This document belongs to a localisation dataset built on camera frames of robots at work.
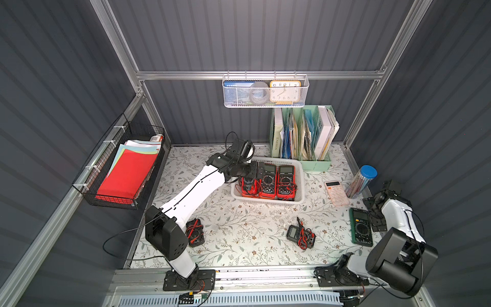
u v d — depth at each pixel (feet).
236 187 2.92
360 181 2.79
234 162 1.83
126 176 2.30
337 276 2.35
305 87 2.77
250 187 2.92
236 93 2.99
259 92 2.90
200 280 2.37
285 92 2.89
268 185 2.99
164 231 1.39
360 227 2.75
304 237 2.63
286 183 3.06
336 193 3.17
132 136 2.75
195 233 2.70
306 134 3.13
